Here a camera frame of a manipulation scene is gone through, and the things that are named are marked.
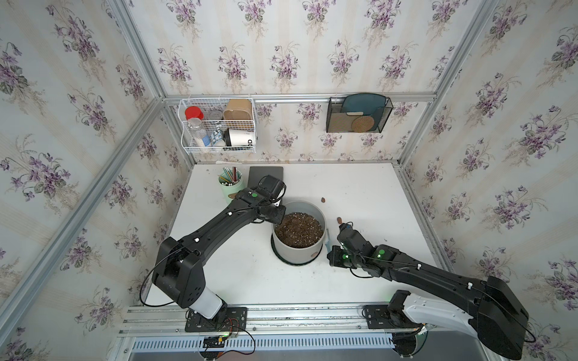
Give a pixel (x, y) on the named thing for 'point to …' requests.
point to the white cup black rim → (238, 138)
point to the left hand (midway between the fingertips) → (282, 218)
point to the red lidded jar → (193, 112)
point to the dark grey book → (256, 173)
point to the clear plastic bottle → (196, 132)
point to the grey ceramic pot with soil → (299, 237)
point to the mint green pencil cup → (231, 182)
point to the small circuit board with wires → (215, 341)
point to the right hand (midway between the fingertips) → (327, 257)
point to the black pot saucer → (286, 262)
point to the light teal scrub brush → (327, 241)
